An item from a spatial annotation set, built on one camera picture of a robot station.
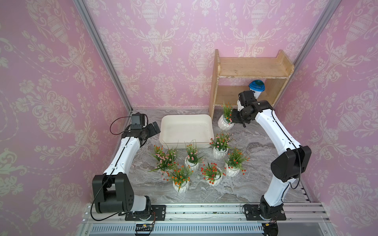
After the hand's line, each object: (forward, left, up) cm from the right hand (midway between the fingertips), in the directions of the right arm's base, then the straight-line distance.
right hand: (234, 118), depth 86 cm
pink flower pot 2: (-21, +26, -8) cm, 34 cm away
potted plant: (-3, +6, +1) cm, 7 cm away
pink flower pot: (-12, +9, -8) cm, 17 cm away
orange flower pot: (-23, +3, -10) cm, 25 cm away
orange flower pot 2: (-32, +32, -10) cm, 46 cm away
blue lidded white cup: (+18, -18, +8) cm, 27 cm away
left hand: (-2, +48, -4) cm, 48 cm away
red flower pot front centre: (-28, +15, -10) cm, 34 cm away
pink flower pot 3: (-20, +40, -6) cm, 45 cm away
